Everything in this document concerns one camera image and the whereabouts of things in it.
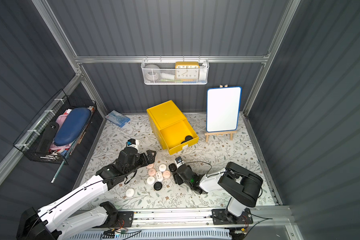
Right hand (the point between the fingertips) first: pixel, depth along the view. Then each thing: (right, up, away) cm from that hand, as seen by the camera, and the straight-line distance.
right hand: (179, 169), depth 90 cm
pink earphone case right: (-8, -2, -3) cm, 9 cm away
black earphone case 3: (+2, +17, -7) cm, 19 cm away
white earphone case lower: (-17, -5, -5) cm, 18 cm away
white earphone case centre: (-12, -3, -3) cm, 13 cm away
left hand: (-15, +11, -11) cm, 22 cm away
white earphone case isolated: (-27, -10, -9) cm, 30 cm away
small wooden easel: (+27, +21, +10) cm, 36 cm away
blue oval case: (-50, +29, -19) cm, 61 cm away
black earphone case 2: (-4, +1, -1) cm, 5 cm away
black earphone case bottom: (-13, -8, -6) cm, 16 cm away
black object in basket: (-56, +19, -27) cm, 65 cm away
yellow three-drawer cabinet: (-5, +24, -1) cm, 24 cm away
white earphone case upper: (-10, +1, 0) cm, 10 cm away
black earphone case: (+5, +19, -3) cm, 20 cm away
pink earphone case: (-17, -1, -1) cm, 17 cm away
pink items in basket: (-58, +29, -17) cm, 67 cm away
